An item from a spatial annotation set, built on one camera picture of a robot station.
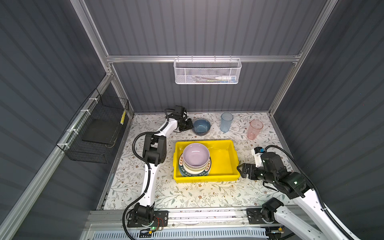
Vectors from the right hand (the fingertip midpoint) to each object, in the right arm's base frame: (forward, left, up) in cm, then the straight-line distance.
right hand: (245, 169), depth 74 cm
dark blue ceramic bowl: (+38, +21, -13) cm, 45 cm away
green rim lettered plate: (+6, +34, -11) cm, 36 cm away
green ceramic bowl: (+3, +26, -8) cm, 27 cm away
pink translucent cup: (+28, -12, -1) cm, 30 cm away
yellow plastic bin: (+12, +7, -17) cm, 22 cm away
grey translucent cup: (+35, +5, -3) cm, 36 cm away
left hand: (+37, +27, -10) cm, 47 cm away
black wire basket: (+10, +75, +15) cm, 77 cm away
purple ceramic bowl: (+12, +25, -7) cm, 29 cm away
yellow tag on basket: (+26, +66, +12) cm, 71 cm away
